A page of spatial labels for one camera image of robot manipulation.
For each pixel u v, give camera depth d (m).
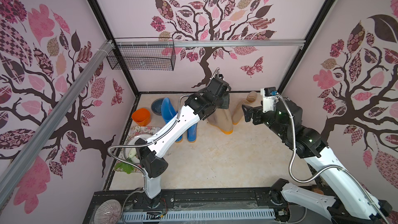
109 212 0.69
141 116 1.01
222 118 0.82
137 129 0.98
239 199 0.76
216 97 0.54
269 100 0.53
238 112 0.60
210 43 0.93
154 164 0.42
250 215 0.70
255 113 0.55
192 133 0.88
